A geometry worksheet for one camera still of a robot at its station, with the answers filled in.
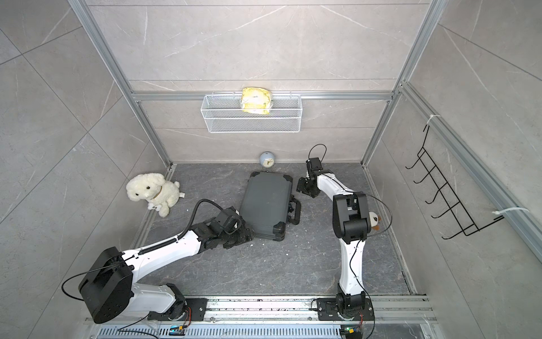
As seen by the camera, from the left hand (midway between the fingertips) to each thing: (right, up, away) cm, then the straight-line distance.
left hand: (252, 233), depth 84 cm
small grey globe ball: (+5, +33, +31) cm, 45 cm away
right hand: (+23, +17, +20) cm, 35 cm away
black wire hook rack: (+65, +9, -23) cm, 70 cm away
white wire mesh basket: (-16, +54, +17) cm, 59 cm away
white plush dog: (-44, +18, +5) cm, 48 cm away
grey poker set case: (+6, +11, +9) cm, 15 cm away
